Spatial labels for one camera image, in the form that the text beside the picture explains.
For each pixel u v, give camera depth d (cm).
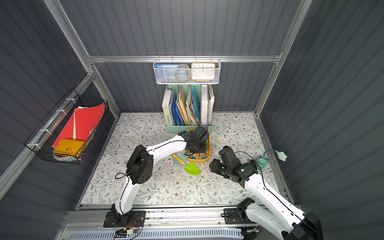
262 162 85
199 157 91
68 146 65
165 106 90
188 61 89
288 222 40
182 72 90
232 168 59
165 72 93
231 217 73
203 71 88
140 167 53
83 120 73
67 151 63
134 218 73
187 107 96
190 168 91
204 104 93
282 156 73
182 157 95
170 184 85
